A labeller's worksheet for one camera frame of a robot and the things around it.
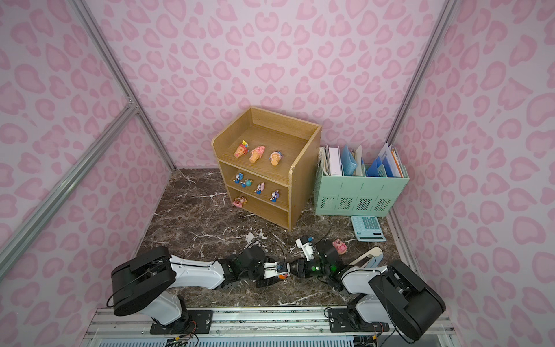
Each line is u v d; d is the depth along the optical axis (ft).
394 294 1.44
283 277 2.64
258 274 2.38
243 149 2.58
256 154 2.53
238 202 3.26
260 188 2.87
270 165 2.47
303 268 2.40
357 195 2.89
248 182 2.89
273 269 2.33
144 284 1.45
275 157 2.47
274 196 2.75
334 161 2.83
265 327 2.36
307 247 2.58
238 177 2.96
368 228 3.09
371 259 2.77
